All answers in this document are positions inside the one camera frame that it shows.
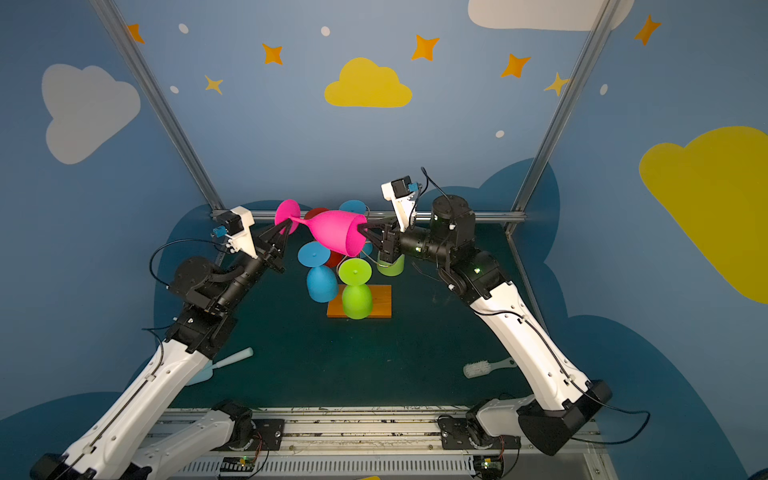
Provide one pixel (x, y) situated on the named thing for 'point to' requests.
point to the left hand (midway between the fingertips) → (283, 218)
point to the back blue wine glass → (358, 207)
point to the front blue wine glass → (321, 282)
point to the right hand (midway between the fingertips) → (363, 224)
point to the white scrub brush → (483, 367)
